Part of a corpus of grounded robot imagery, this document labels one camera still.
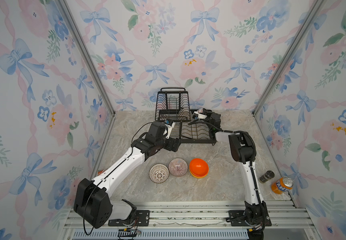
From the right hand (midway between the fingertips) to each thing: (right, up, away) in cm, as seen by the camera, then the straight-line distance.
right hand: (206, 106), depth 107 cm
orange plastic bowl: (-9, -38, -22) cm, 45 cm away
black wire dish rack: (-24, +2, +7) cm, 25 cm away
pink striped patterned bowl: (-21, -39, -17) cm, 48 cm away
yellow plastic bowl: (-9, -43, -25) cm, 50 cm away
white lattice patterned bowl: (-32, -43, -19) cm, 57 cm away
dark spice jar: (+27, -40, -29) cm, 56 cm away
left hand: (-23, -21, -27) cm, 41 cm away
